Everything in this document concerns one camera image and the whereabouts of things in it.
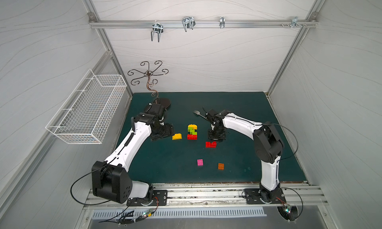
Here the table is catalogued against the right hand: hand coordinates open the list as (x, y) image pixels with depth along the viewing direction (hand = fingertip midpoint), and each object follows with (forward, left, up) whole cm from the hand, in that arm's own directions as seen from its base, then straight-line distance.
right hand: (212, 141), depth 91 cm
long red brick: (-2, +1, -1) cm, 2 cm away
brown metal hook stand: (+35, +38, -5) cm, 52 cm away
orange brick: (-15, -5, -1) cm, 16 cm away
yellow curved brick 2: (+10, +11, 0) cm, 15 cm away
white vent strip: (-39, +38, -3) cm, 55 cm away
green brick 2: (+6, +12, 0) cm, 13 cm away
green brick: (+7, +14, 0) cm, 15 cm away
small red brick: (+2, +13, 0) cm, 13 cm away
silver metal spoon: (+23, +10, -2) cm, 26 cm away
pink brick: (-13, +7, -1) cm, 15 cm away
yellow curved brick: (+3, +22, -2) cm, 23 cm away
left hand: (-4, +25, +12) cm, 28 cm away
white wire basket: (-4, +61, +29) cm, 68 cm away
